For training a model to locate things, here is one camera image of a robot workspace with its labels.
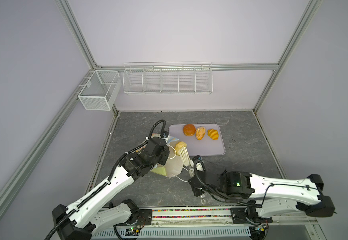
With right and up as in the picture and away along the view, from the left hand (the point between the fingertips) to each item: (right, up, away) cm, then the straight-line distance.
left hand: (162, 150), depth 74 cm
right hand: (+12, -13, -8) cm, 20 cm away
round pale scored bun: (+8, +3, -3) cm, 9 cm away
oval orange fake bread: (+22, +7, +28) cm, 37 cm away
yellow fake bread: (+32, +7, +28) cm, 43 cm away
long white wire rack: (+1, +44, +24) cm, 50 cm away
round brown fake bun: (+15, +9, +31) cm, 36 cm away
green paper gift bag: (+4, -11, +10) cm, 16 cm away
